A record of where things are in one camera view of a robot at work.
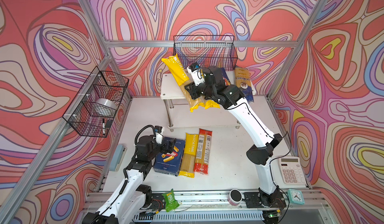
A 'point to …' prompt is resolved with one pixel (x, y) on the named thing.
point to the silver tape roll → (105, 107)
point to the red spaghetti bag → (202, 161)
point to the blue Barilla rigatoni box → (169, 164)
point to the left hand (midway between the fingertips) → (169, 136)
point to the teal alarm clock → (296, 196)
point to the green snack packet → (170, 202)
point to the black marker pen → (103, 127)
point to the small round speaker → (235, 197)
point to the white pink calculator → (291, 170)
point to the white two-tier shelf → (178, 110)
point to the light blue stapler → (118, 155)
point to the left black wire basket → (78, 116)
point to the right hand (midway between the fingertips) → (189, 89)
